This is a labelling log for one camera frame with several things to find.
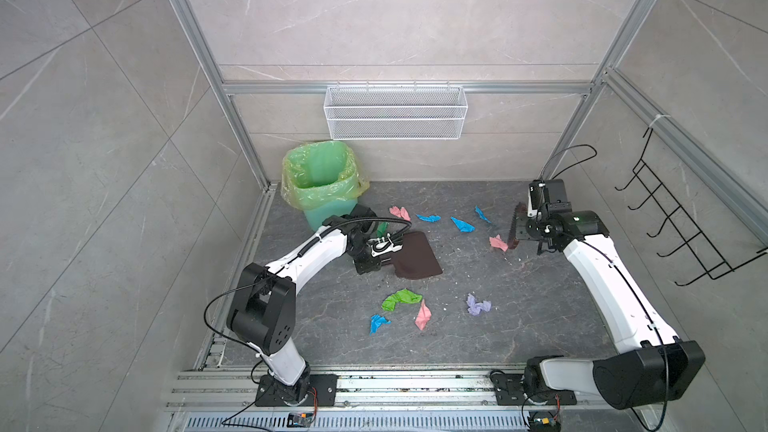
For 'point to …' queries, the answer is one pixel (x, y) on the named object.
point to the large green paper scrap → (400, 296)
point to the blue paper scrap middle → (463, 226)
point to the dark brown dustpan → (416, 259)
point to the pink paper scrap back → (400, 213)
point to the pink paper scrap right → (498, 243)
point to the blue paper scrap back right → (481, 214)
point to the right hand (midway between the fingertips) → (527, 221)
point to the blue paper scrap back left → (431, 218)
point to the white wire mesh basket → (395, 112)
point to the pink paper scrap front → (423, 316)
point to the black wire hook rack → (714, 264)
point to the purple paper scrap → (476, 307)
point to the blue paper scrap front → (376, 320)
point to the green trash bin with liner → (323, 179)
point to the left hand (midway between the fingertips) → (373, 254)
